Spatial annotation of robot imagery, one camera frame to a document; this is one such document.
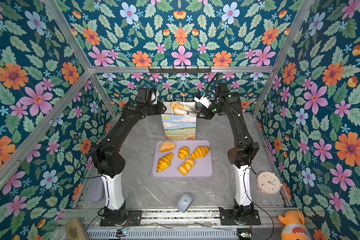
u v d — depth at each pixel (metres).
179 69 0.91
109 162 0.51
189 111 0.86
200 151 0.93
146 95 0.68
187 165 0.87
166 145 0.96
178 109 0.86
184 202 0.70
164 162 0.89
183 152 0.93
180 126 0.93
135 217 0.74
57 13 0.70
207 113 0.74
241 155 0.56
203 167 0.92
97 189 0.80
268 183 0.82
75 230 0.68
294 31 0.75
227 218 0.73
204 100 0.74
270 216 0.75
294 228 0.65
